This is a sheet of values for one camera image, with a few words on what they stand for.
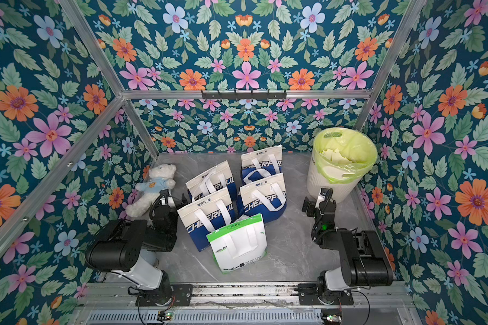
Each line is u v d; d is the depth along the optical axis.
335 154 0.97
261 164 0.93
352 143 0.93
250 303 0.73
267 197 0.81
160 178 0.98
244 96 0.93
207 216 0.75
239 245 0.69
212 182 0.75
